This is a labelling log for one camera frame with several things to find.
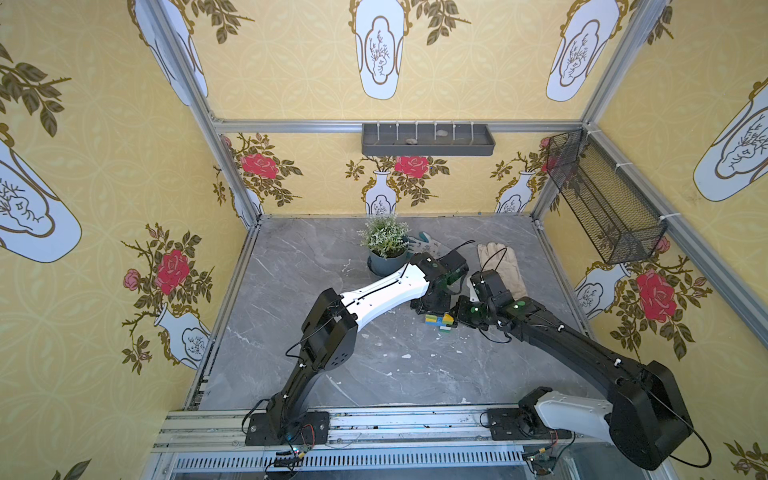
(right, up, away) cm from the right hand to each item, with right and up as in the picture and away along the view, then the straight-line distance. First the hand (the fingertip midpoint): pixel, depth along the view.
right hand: (451, 319), depth 85 cm
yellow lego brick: (-6, -1, +1) cm, 6 cm away
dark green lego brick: (-1, -4, +3) cm, 5 cm away
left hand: (-3, +2, 0) cm, 3 cm away
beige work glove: (+23, +15, +21) cm, 35 cm away
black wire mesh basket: (+47, +28, -2) cm, 55 cm away
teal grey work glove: (-4, +21, +25) cm, 33 cm away
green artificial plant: (-19, +24, +5) cm, 31 cm away
